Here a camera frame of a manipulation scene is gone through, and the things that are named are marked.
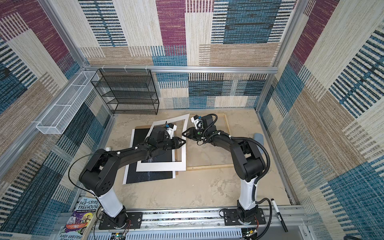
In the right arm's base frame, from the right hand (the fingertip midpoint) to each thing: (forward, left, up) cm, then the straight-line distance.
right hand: (183, 135), depth 91 cm
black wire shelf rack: (+37, +41, +5) cm, 56 cm away
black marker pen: (-41, -46, -11) cm, 63 cm away
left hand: (-3, -1, 0) cm, 4 cm away
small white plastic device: (-3, +48, -8) cm, 49 cm away
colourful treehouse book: (-43, +50, -8) cm, 66 cm away
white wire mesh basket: (-2, +58, +22) cm, 62 cm away
